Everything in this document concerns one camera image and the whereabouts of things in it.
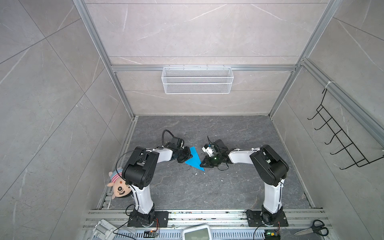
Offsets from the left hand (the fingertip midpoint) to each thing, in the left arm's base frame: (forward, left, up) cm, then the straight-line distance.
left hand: (193, 152), depth 97 cm
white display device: (-44, -2, +3) cm, 44 cm away
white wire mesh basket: (+40, -4, +28) cm, 49 cm away
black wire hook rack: (-16, -68, +32) cm, 76 cm away
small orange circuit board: (-43, +22, -2) cm, 48 cm away
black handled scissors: (-43, -60, 0) cm, 74 cm away
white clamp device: (-41, +43, +1) cm, 59 cm away
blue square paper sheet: (-6, -2, 0) cm, 6 cm away
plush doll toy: (-24, +38, +7) cm, 45 cm away
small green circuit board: (-46, -37, -1) cm, 59 cm away
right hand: (-8, -5, -2) cm, 10 cm away
